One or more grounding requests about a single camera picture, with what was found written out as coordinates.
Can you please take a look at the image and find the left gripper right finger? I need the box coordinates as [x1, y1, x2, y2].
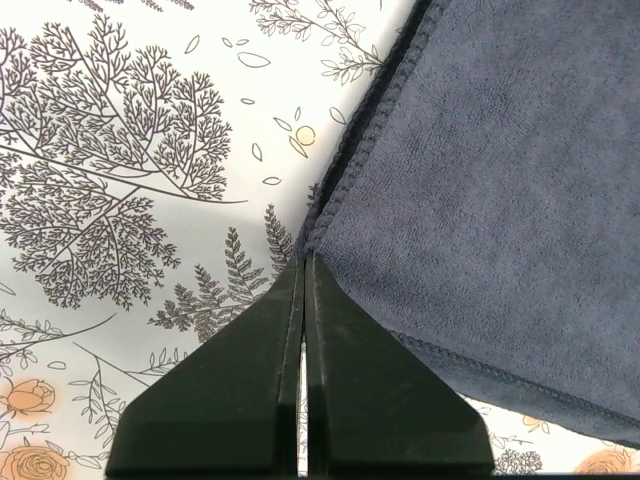
[304, 255, 494, 475]

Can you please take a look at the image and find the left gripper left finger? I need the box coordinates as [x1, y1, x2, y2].
[106, 259, 304, 475]

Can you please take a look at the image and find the grey blue towel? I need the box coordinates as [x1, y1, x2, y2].
[299, 1, 639, 447]

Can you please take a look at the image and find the floral table mat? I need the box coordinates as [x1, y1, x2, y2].
[1, 1, 639, 479]

